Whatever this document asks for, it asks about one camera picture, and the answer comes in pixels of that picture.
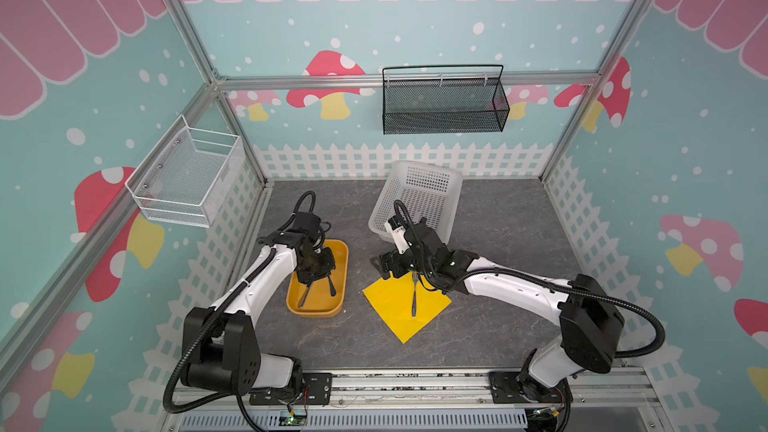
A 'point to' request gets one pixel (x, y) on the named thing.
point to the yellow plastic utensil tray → (321, 301)
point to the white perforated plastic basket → (427, 190)
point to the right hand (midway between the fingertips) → (381, 253)
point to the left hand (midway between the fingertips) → (329, 276)
